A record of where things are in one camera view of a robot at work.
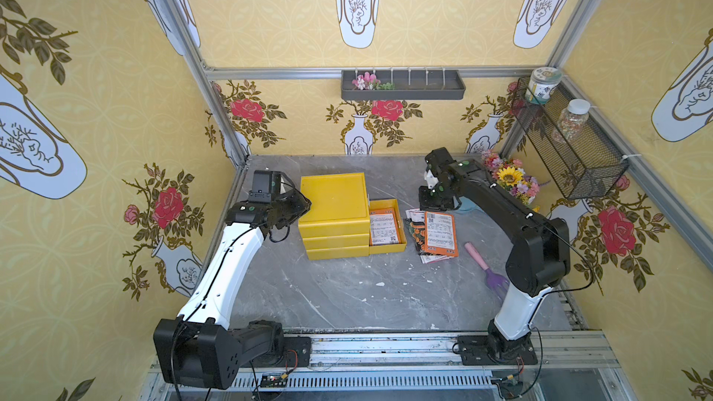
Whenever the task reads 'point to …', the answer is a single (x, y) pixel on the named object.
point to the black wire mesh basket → (580, 161)
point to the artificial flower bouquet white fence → (510, 174)
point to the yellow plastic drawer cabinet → (337, 225)
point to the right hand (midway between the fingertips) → (429, 203)
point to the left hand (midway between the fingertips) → (297, 205)
